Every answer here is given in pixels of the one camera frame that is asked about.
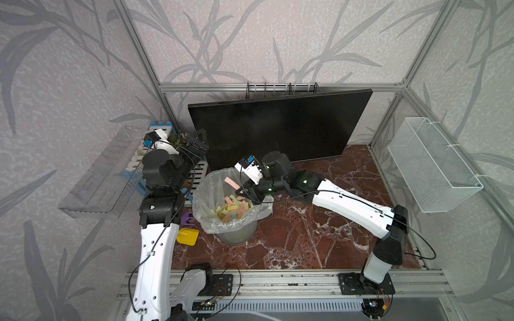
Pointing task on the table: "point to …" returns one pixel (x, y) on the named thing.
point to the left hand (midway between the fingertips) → (202, 137)
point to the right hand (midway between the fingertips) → (237, 190)
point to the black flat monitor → (304, 127)
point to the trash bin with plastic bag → (218, 209)
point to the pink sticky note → (232, 183)
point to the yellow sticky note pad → (187, 236)
